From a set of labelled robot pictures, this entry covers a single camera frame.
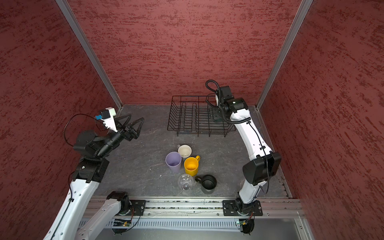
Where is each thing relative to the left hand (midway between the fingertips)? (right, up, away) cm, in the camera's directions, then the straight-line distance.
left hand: (139, 120), depth 63 cm
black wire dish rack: (+21, +4, +46) cm, 51 cm away
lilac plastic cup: (+12, -24, +21) cm, 34 cm away
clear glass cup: (+19, -35, +18) cm, 44 cm away
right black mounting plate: (+42, -45, +11) cm, 63 cm away
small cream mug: (+18, -19, +26) cm, 37 cm away
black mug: (+32, -36, +18) cm, 51 cm away
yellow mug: (+22, -28, +24) cm, 43 cm away
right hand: (+37, +2, +17) cm, 41 cm away
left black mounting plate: (-4, -44, +10) cm, 46 cm away
